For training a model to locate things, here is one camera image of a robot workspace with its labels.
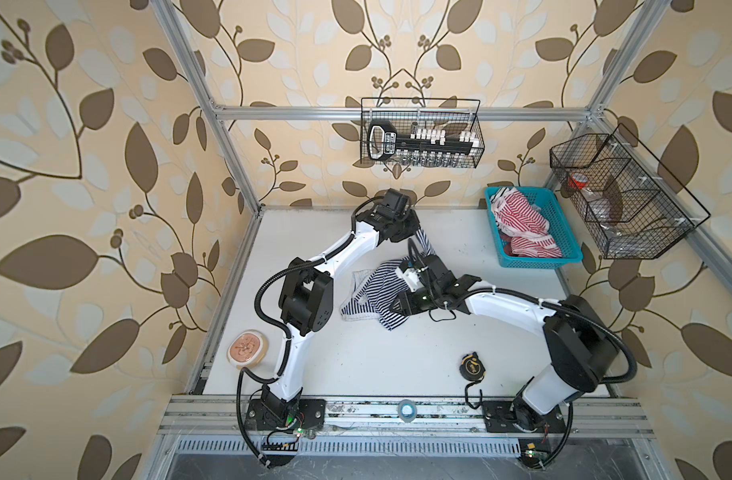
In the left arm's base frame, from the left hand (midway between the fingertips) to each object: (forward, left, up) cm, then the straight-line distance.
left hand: (426, 221), depth 89 cm
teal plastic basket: (+24, -48, -11) cm, 55 cm away
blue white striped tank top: (-12, +14, -19) cm, 26 cm away
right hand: (-23, +9, -12) cm, 27 cm away
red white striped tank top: (+9, -37, -14) cm, 41 cm away
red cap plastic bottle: (+10, -45, +9) cm, 47 cm away
